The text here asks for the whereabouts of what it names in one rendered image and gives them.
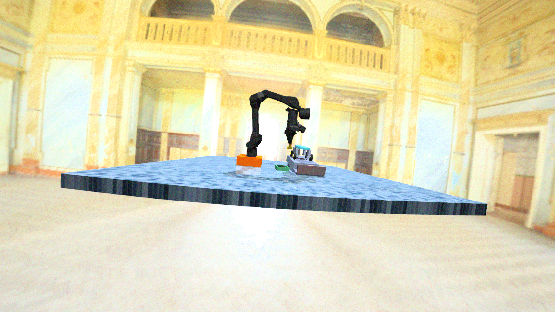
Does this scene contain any green tray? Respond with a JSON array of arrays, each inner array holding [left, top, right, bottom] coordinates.
[[275, 165, 290, 171]]

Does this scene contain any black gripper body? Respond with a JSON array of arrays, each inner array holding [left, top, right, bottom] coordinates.
[[284, 117, 300, 133]]

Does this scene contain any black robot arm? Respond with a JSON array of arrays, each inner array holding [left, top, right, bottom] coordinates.
[[246, 90, 310, 157]]

